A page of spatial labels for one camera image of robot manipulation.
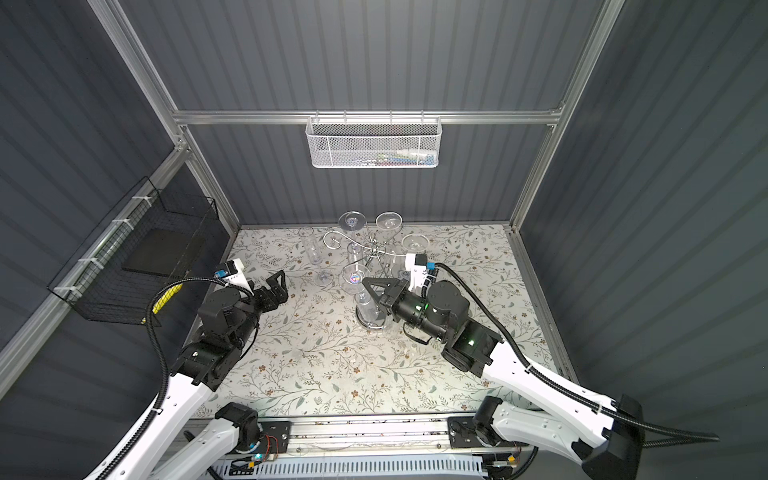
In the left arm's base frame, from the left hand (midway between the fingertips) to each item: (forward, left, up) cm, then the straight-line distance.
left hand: (268, 277), depth 73 cm
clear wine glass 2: (+12, -30, +5) cm, 33 cm away
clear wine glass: (+19, -7, -26) cm, 33 cm away
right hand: (-11, -24, +9) cm, 28 cm away
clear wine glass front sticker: (-8, -21, +8) cm, 24 cm away
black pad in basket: (+6, +26, +3) cm, 27 cm away
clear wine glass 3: (+5, -37, +5) cm, 38 cm away
